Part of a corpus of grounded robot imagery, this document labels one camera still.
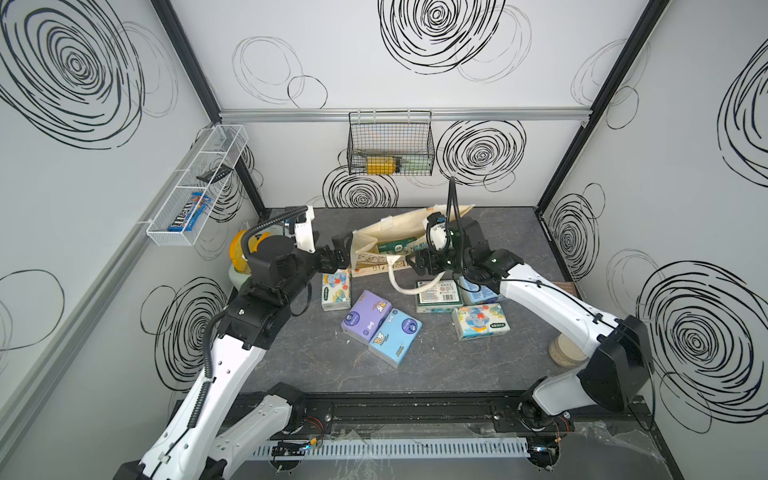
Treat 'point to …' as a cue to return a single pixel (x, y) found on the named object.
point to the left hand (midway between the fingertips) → (335, 232)
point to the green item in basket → (415, 164)
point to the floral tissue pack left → (336, 288)
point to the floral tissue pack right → (478, 321)
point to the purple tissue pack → (366, 316)
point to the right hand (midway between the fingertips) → (421, 253)
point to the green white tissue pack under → (440, 299)
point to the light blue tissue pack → (395, 337)
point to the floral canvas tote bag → (366, 260)
